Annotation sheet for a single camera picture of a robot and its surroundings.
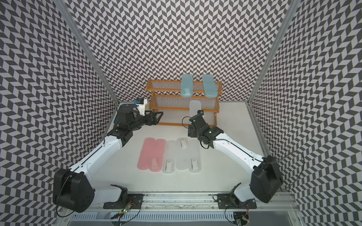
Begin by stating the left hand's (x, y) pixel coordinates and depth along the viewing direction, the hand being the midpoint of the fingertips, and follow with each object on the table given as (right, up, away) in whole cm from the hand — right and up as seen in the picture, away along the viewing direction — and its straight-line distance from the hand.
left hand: (157, 113), depth 79 cm
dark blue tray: (-35, +5, +35) cm, 50 cm away
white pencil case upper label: (+14, -25, +13) cm, 32 cm away
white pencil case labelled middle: (+21, -27, +9) cm, 36 cm away
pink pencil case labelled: (-2, -28, +7) cm, 29 cm away
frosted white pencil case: (+22, +5, +7) cm, 23 cm away
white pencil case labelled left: (+6, -29, +7) cm, 31 cm away
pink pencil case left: (-9, -26, +10) cm, 30 cm away
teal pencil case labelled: (+17, +17, +8) cm, 25 cm away
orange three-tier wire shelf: (-1, +13, +41) cm, 43 cm away
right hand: (+23, -10, +3) cm, 25 cm away
